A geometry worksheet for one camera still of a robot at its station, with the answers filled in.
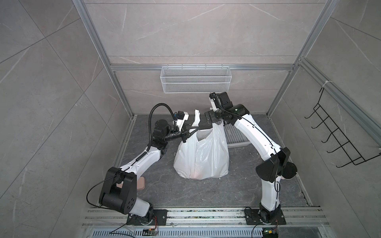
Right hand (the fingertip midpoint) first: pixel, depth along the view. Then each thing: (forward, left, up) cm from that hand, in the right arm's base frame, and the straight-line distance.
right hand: (216, 112), depth 83 cm
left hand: (-13, +10, +3) cm, 16 cm away
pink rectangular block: (-31, +44, -25) cm, 60 cm away
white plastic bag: (-20, +8, -12) cm, 25 cm away
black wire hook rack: (-31, -53, +4) cm, 61 cm away
